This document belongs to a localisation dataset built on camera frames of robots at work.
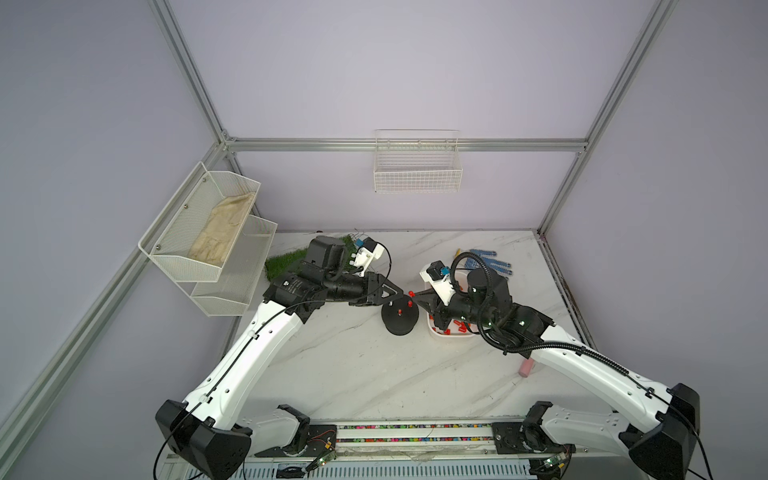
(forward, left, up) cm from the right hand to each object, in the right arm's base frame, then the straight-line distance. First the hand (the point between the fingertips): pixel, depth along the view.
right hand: (418, 300), depth 72 cm
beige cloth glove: (+19, +52, +6) cm, 56 cm away
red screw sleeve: (0, +2, +3) cm, 4 cm away
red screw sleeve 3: (+4, +5, -13) cm, 15 cm away
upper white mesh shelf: (+17, +59, +6) cm, 62 cm away
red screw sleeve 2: (-2, +2, +1) cm, 3 cm away
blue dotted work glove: (+35, -29, -27) cm, 52 cm away
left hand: (-3, +5, +6) cm, 9 cm away
